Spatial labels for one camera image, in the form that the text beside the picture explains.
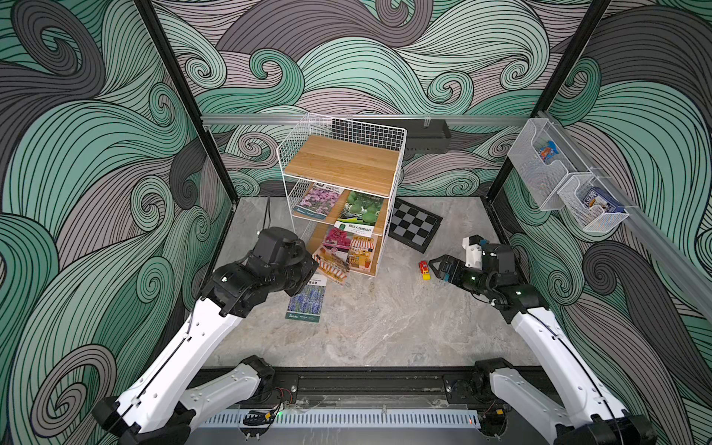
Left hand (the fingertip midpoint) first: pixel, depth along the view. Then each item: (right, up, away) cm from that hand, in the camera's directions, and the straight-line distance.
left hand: (323, 258), depth 66 cm
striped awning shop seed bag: (+11, -4, +35) cm, 37 cm away
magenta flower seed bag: (+2, +1, +38) cm, 38 cm away
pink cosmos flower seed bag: (-3, +16, +20) cm, 26 cm away
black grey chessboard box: (+31, +7, +41) cm, 52 cm away
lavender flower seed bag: (-8, -19, +24) cm, 32 cm away
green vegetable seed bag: (+10, +12, +16) cm, 22 cm away
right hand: (+34, -5, +13) cm, 36 cm away
